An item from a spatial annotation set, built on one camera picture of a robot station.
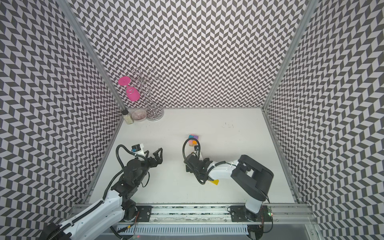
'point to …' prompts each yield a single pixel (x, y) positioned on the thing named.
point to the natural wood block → (191, 145)
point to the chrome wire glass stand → (155, 113)
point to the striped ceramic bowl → (139, 115)
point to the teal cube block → (190, 136)
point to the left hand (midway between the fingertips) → (156, 150)
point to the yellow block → (215, 182)
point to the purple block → (196, 137)
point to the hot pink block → (190, 141)
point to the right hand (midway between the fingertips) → (196, 166)
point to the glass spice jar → (127, 117)
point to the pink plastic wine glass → (132, 93)
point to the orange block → (194, 142)
